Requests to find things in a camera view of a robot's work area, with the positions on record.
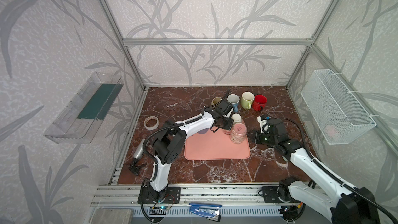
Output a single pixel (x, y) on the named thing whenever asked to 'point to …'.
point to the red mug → (259, 102)
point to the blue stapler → (210, 211)
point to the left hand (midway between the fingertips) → (232, 121)
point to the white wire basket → (337, 116)
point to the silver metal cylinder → (139, 151)
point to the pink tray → (215, 145)
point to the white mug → (237, 117)
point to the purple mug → (203, 131)
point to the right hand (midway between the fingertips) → (249, 129)
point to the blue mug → (234, 99)
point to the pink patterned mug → (238, 133)
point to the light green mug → (246, 99)
